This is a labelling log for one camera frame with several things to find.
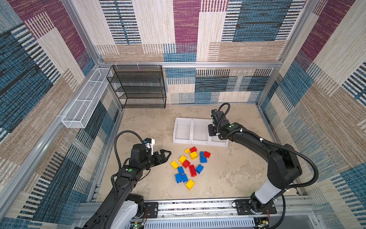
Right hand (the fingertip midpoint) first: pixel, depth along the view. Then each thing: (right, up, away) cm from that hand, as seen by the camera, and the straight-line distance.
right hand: (213, 129), depth 90 cm
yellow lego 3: (-24, -21, -3) cm, 32 cm away
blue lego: (-7, -16, 0) cm, 17 cm away
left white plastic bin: (-19, -3, +12) cm, 23 cm away
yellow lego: (-12, -16, +1) cm, 20 cm away
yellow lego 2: (-19, -18, -1) cm, 26 cm away
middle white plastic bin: (-7, -2, +13) cm, 15 cm away
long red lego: (-13, -24, -4) cm, 28 cm away
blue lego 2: (-6, -19, -1) cm, 20 cm away
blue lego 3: (-9, -23, -3) cm, 25 cm away
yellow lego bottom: (-15, -30, -10) cm, 35 cm away
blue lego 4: (-20, -24, -4) cm, 31 cm away
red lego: (-3, -16, +4) cm, 17 cm away
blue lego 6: (-18, -27, -7) cm, 33 cm away
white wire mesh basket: (-85, +9, +2) cm, 85 cm away
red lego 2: (-17, -21, -3) cm, 27 cm away
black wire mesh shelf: (-53, +31, +19) cm, 64 cm away
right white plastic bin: (+2, -8, +4) cm, 9 cm away
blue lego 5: (-21, -27, -9) cm, 35 cm away
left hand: (-28, -12, -11) cm, 32 cm away
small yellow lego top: (-16, -14, +4) cm, 22 cm away
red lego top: (-12, -13, +4) cm, 18 cm away
